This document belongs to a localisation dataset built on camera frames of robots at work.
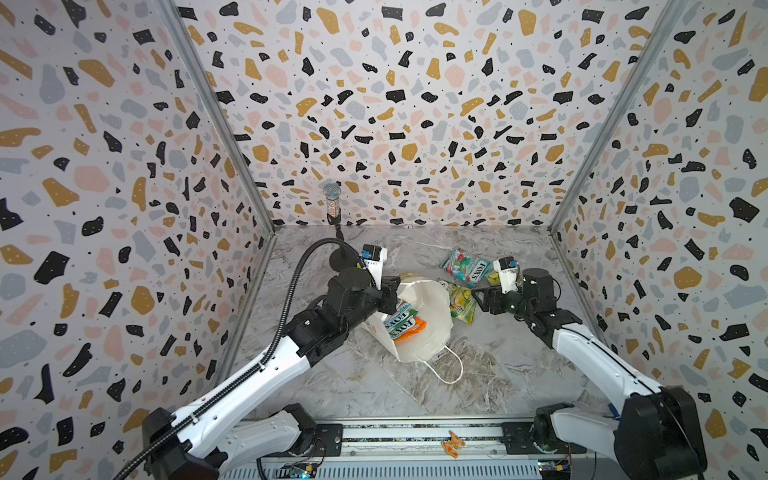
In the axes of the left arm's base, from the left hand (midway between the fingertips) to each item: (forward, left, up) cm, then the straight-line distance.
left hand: (401, 275), depth 68 cm
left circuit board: (-34, +24, -31) cm, 52 cm away
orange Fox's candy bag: (-2, -3, -25) cm, 25 cm away
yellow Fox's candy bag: (+10, -20, -29) cm, 37 cm away
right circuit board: (-35, -37, -32) cm, 60 cm away
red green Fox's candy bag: (+24, -24, -29) cm, 45 cm away
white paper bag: (+6, -9, -23) cm, 25 cm away
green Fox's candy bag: (0, -2, -25) cm, 25 cm away
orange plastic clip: (-30, -12, -30) cm, 44 cm away
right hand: (+7, -22, -15) cm, 27 cm away
